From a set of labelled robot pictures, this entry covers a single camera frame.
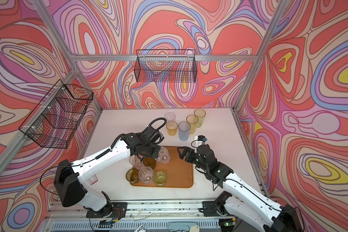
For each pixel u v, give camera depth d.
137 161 0.89
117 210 0.73
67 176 0.42
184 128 0.99
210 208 0.74
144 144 0.58
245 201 0.47
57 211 0.75
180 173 0.84
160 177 0.83
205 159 0.57
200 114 0.99
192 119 1.01
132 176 0.84
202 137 0.69
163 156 0.83
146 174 0.84
